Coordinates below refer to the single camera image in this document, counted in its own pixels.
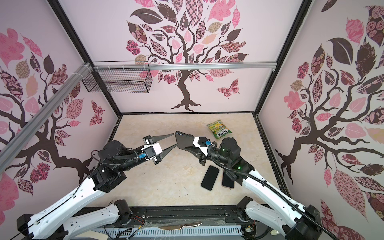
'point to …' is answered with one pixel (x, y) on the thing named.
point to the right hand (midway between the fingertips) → (188, 145)
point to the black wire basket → (118, 76)
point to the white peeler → (273, 232)
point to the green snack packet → (219, 129)
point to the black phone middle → (210, 177)
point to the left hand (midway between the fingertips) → (175, 138)
